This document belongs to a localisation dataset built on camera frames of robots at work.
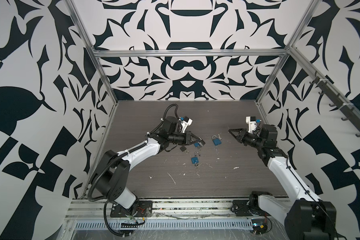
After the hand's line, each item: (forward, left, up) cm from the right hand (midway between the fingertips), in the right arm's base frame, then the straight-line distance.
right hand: (230, 130), depth 78 cm
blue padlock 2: (+5, +3, -20) cm, 21 cm away
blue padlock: (-6, +17, -4) cm, 19 cm away
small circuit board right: (-40, -10, -24) cm, 48 cm away
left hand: (-3, +15, -2) cm, 15 cm away
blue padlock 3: (-7, +17, -21) cm, 28 cm away
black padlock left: (+1, +24, -21) cm, 32 cm away
